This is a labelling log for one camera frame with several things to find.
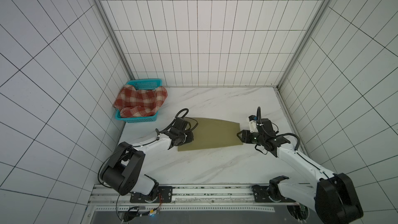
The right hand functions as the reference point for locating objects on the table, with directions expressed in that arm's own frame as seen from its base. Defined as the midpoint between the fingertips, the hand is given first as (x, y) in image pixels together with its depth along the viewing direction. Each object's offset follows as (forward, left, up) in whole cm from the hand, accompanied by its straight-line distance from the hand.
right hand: (240, 133), depth 86 cm
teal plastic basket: (+40, +69, +1) cm, 79 cm away
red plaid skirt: (+23, +68, -1) cm, 71 cm away
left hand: (-2, +28, -4) cm, 29 cm away
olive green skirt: (-1, +17, +3) cm, 17 cm away
